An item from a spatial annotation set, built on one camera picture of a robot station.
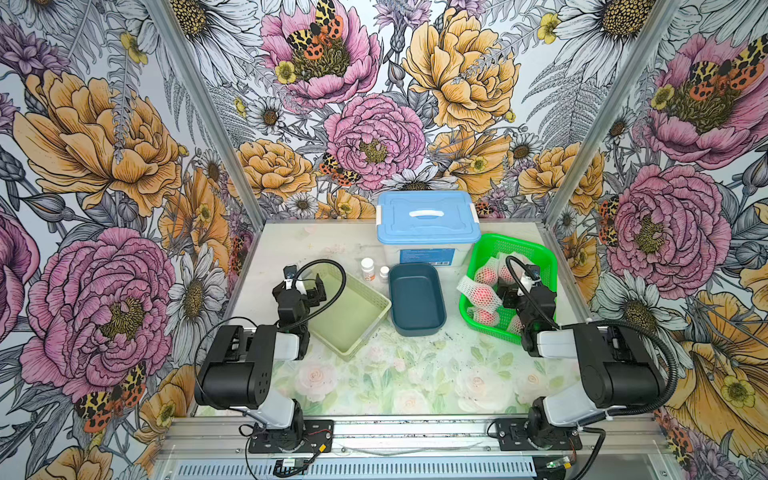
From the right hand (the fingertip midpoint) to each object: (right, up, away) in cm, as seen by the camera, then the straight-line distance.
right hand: (512, 283), depth 94 cm
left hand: (-65, 0, -1) cm, 65 cm away
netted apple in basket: (-10, -9, -7) cm, 15 cm away
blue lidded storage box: (-26, +18, +1) cm, 32 cm away
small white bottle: (-40, +3, +6) cm, 41 cm away
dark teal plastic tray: (-30, -6, +5) cm, 31 cm away
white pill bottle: (-45, +4, +6) cm, 46 cm away
